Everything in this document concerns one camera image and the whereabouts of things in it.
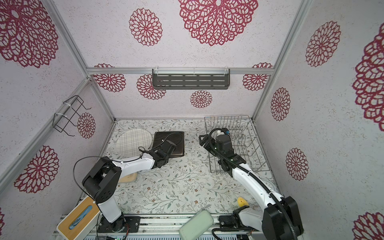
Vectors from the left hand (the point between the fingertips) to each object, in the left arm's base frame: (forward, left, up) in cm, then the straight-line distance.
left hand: (167, 148), depth 94 cm
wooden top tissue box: (-40, +39, -2) cm, 56 cm away
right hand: (-4, -22, +16) cm, 27 cm away
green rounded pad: (-40, -19, -5) cm, 45 cm away
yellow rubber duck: (-31, -42, -6) cm, 52 cm away
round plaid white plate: (+12, +30, -8) cm, 33 cm away
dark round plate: (+11, -6, -3) cm, 13 cm away
